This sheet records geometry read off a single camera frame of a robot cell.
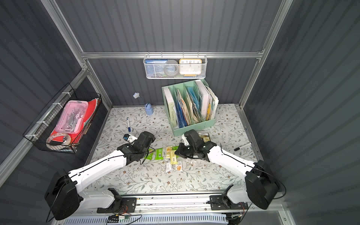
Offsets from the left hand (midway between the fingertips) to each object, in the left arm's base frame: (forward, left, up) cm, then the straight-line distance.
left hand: (149, 137), depth 83 cm
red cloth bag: (-9, +41, +14) cm, 44 cm away
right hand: (-8, -17, -2) cm, 19 cm away
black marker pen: (+1, -62, -14) cm, 63 cm away
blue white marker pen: (+17, +20, -14) cm, 30 cm away
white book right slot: (+26, -35, +10) cm, 45 cm away
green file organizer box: (+21, -25, +5) cm, 33 cm away
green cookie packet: (-4, -5, -13) cm, 15 cm away
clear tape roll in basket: (-10, +36, +13) cm, 39 cm away
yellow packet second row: (-12, -15, -4) cm, 19 cm away
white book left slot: (+17, -13, +9) cm, 23 cm away
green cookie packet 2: (+1, -15, -14) cm, 20 cm away
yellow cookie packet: (0, -11, -14) cm, 17 cm away
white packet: (-13, -12, -13) cm, 22 cm away
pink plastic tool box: (+3, +37, +16) cm, 41 cm away
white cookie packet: (-12, -18, -14) cm, 26 cm away
